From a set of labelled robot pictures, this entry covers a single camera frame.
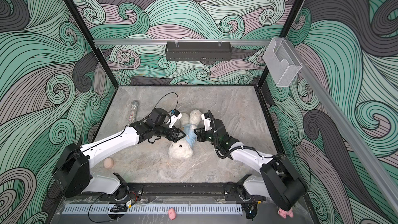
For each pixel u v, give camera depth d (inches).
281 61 30.8
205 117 29.9
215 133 25.0
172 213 26.0
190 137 32.1
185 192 29.4
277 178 16.2
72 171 16.1
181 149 30.4
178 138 28.8
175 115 28.7
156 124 25.4
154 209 27.4
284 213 25.9
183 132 29.8
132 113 39.6
